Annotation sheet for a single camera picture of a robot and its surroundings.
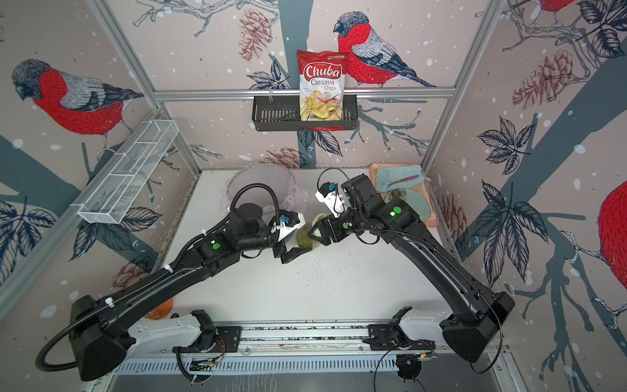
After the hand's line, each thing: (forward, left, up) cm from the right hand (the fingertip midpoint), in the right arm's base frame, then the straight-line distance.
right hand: (319, 227), depth 67 cm
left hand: (+1, +3, -1) cm, 4 cm away
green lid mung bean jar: (-2, +4, -3) cm, 6 cm away
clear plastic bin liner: (+13, +10, -2) cm, 16 cm away
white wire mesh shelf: (+7, +63, +3) cm, 63 cm away
